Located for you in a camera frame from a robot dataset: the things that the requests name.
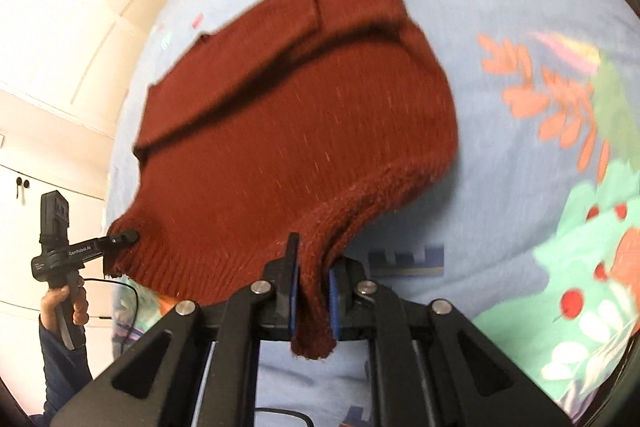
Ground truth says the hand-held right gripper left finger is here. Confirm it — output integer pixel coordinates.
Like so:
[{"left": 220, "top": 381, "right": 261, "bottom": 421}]
[{"left": 50, "top": 232, "right": 301, "bottom": 427}]

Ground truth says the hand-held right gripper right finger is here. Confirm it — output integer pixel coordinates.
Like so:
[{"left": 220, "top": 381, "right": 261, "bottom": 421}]
[{"left": 327, "top": 257, "right": 573, "bottom": 427}]

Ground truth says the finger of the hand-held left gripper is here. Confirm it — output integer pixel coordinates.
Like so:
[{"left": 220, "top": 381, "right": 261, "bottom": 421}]
[{"left": 105, "top": 230, "right": 139, "bottom": 254}]

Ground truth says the dark red knit sweater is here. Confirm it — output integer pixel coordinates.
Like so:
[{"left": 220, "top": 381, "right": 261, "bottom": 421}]
[{"left": 103, "top": 0, "right": 460, "bottom": 360}]

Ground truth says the person's left forearm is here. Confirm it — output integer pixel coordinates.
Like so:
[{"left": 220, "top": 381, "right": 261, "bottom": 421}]
[{"left": 39, "top": 322, "right": 96, "bottom": 422}]

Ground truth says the person's left hand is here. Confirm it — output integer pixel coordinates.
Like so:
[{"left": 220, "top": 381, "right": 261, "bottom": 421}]
[{"left": 40, "top": 274, "right": 90, "bottom": 334}]

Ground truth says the white wardrobe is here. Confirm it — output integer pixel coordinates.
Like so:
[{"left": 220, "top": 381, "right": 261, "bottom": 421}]
[{"left": 0, "top": 0, "right": 176, "bottom": 413}]

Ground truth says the thin black cable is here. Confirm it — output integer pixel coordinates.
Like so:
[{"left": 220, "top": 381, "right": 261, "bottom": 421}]
[{"left": 82, "top": 277, "right": 142, "bottom": 340}]

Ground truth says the thick black cable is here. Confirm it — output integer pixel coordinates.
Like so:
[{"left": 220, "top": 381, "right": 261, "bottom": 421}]
[{"left": 255, "top": 406, "right": 314, "bottom": 427}]

